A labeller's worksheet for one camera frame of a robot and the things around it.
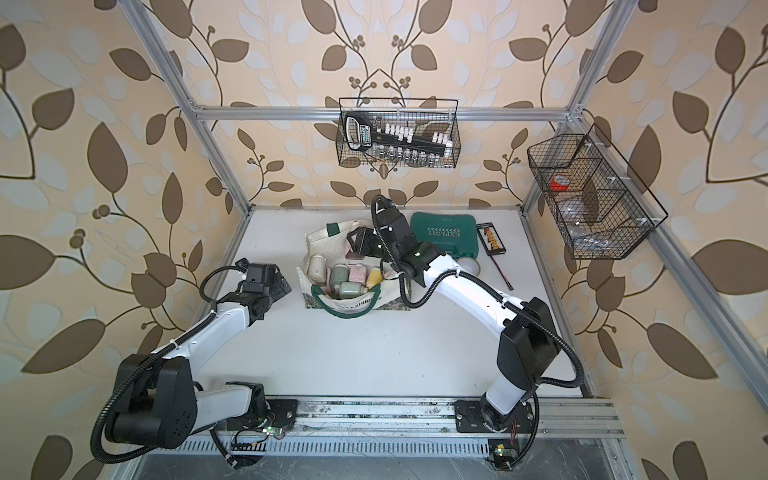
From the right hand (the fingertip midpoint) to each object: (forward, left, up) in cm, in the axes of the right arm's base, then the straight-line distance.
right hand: (354, 237), depth 79 cm
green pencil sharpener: (+1, +7, -18) cm, 20 cm away
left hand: (-4, +29, -17) cm, 34 cm away
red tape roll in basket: (+11, -56, +7) cm, 58 cm away
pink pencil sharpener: (+1, +2, -19) cm, 19 cm away
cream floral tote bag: (+6, +9, -8) cm, 13 cm away
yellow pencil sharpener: (-2, -4, -18) cm, 19 cm away
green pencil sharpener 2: (-7, +3, -16) cm, 17 cm away
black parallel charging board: (+17, -46, -25) cm, 55 cm away
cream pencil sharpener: (-3, +12, -10) cm, 15 cm away
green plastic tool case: (+18, -33, -21) cm, 43 cm away
